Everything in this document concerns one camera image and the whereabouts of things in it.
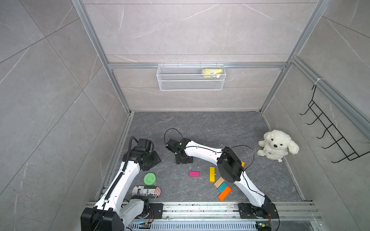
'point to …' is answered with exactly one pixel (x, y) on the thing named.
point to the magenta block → (194, 173)
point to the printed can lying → (151, 191)
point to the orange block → (224, 194)
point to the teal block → (222, 187)
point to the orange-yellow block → (243, 164)
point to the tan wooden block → (219, 182)
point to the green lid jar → (150, 179)
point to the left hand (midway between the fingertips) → (158, 158)
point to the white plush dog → (276, 144)
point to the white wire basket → (191, 77)
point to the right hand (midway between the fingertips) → (183, 161)
